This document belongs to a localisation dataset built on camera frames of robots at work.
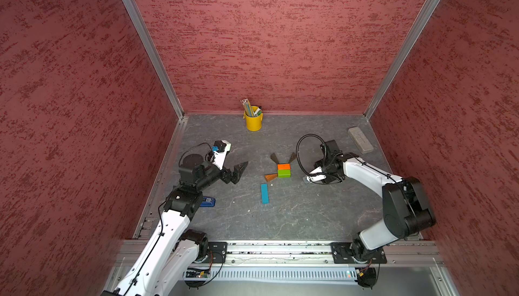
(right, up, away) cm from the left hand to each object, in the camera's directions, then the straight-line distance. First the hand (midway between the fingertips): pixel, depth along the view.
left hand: (236, 160), depth 74 cm
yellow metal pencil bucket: (+4, +16, +37) cm, 40 cm away
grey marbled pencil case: (+62, +6, +33) cm, 71 cm away
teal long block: (+11, -17, +15) cm, 25 cm away
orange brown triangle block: (+13, -10, +19) cm, 26 cm away
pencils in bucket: (+2, +22, +33) cm, 40 cm away
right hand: (+37, -7, +20) cm, 43 cm away
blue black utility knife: (-14, -20, +11) cm, 27 cm away
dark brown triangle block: (+26, -3, +32) cm, 41 cm away
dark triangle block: (+15, -3, +27) cm, 31 cm away
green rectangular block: (+20, -9, +20) cm, 30 cm away
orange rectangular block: (+20, -6, +22) cm, 30 cm away
